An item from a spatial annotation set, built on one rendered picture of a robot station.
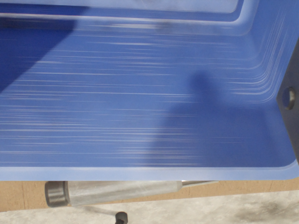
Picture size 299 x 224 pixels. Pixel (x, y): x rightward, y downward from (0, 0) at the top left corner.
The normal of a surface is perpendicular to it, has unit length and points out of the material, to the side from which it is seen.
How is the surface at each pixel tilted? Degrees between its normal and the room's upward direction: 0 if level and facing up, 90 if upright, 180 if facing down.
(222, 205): 0
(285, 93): 90
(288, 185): 0
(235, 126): 90
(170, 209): 0
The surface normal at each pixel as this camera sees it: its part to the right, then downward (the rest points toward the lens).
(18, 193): 0.11, 0.71
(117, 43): 0.13, -0.70
